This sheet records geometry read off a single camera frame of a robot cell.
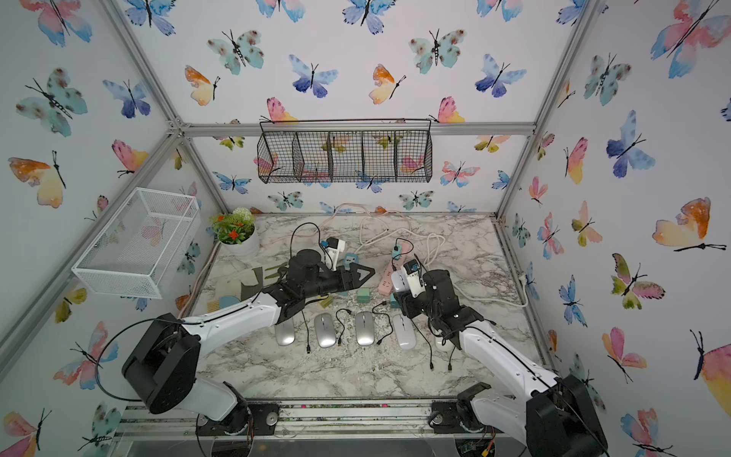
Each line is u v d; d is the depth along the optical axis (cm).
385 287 96
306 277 65
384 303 96
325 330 88
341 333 89
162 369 43
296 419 75
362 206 115
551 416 39
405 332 87
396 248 100
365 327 89
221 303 94
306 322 91
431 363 83
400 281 83
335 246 76
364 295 96
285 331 89
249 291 98
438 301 63
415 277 72
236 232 96
